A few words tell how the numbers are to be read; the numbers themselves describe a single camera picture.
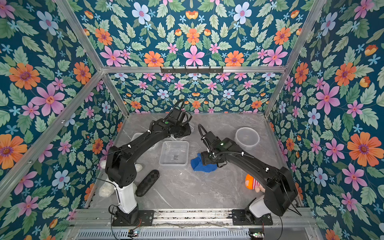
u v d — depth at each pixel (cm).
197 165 81
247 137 102
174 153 98
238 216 73
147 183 82
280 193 41
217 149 56
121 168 49
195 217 75
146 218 74
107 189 73
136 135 98
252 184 79
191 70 92
